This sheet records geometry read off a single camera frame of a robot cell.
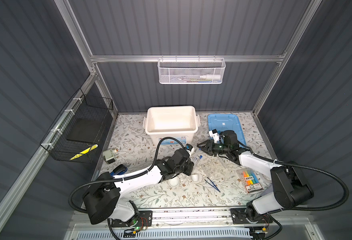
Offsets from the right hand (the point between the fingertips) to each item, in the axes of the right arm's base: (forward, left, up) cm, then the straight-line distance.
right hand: (199, 148), depth 84 cm
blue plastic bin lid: (+31, -22, -13) cm, 40 cm away
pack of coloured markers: (-16, -29, -13) cm, 36 cm away
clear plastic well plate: (-5, -9, -14) cm, 17 cm away
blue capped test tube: (-2, 0, -14) cm, 14 cm away
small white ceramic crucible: (-13, +3, -11) cm, 17 cm away
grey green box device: (0, +56, -8) cm, 56 cm away
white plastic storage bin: (+30, +13, -10) cm, 34 cm away
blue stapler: (-9, +47, -9) cm, 49 cm away
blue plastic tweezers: (-16, -8, -14) cm, 23 cm away
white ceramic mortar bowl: (-15, +15, -12) cm, 24 cm away
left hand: (-8, +4, -3) cm, 9 cm away
